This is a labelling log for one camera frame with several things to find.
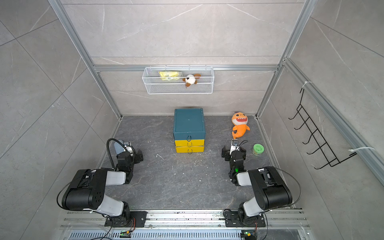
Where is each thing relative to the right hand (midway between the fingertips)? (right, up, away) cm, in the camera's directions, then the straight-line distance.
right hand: (234, 146), depth 92 cm
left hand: (-65, -2, +1) cm, 65 cm away
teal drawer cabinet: (-28, +14, -6) cm, 32 cm away
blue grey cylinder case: (-76, -2, +5) cm, 76 cm away
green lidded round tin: (+17, -2, +3) cm, 17 cm away
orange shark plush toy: (+9, +17, +15) cm, 24 cm away
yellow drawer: (-28, -3, +3) cm, 28 cm away
